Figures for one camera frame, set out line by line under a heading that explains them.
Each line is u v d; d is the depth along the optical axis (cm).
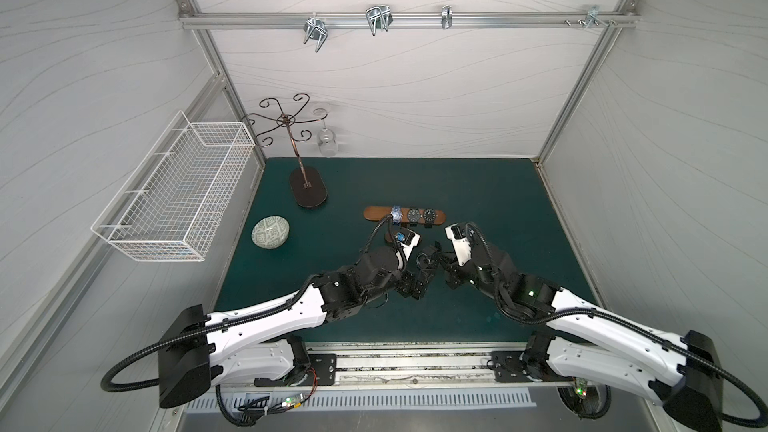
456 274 65
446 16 79
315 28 76
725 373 39
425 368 75
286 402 66
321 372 74
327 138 98
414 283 63
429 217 85
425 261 71
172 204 69
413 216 86
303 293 50
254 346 45
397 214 86
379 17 76
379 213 86
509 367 72
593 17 77
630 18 78
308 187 111
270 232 98
